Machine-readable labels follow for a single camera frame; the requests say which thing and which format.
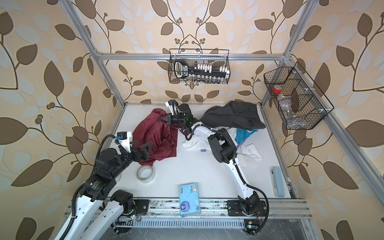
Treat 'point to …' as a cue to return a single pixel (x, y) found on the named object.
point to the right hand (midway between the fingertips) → (158, 118)
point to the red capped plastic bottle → (277, 90)
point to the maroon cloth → (163, 136)
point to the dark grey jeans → (234, 113)
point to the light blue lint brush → (277, 181)
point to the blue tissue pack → (189, 202)
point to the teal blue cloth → (242, 135)
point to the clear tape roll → (145, 173)
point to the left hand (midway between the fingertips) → (145, 141)
